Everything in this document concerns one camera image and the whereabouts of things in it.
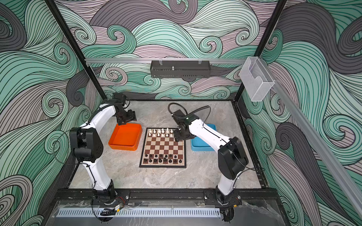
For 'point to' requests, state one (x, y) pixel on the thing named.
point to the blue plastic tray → (198, 145)
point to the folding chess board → (160, 149)
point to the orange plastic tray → (126, 137)
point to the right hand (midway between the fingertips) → (181, 137)
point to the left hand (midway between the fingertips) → (132, 119)
